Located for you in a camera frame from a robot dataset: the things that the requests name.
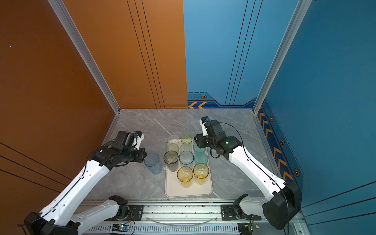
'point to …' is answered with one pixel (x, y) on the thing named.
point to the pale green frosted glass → (172, 147)
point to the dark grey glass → (171, 158)
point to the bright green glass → (186, 139)
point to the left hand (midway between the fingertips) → (146, 152)
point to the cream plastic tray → (173, 188)
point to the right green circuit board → (246, 228)
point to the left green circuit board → (121, 227)
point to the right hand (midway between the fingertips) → (197, 137)
